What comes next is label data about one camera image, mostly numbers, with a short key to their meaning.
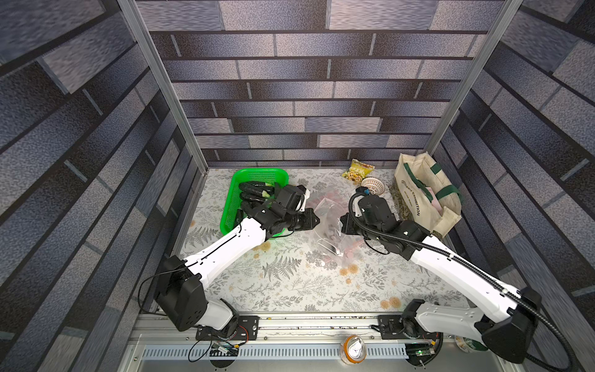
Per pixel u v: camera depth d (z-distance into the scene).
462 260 0.45
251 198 1.03
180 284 0.41
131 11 0.69
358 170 1.14
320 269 0.87
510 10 0.70
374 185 1.10
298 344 0.72
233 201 0.97
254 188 1.04
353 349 0.61
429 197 0.82
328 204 0.79
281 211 0.60
